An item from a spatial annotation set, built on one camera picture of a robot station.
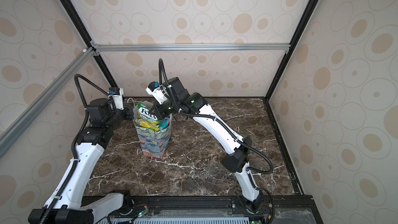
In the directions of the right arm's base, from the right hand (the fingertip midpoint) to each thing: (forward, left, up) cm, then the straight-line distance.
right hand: (157, 108), depth 69 cm
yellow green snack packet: (-4, +5, -4) cm, 8 cm away
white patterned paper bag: (-8, +4, -18) cm, 20 cm away
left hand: (+4, +10, +1) cm, 11 cm away
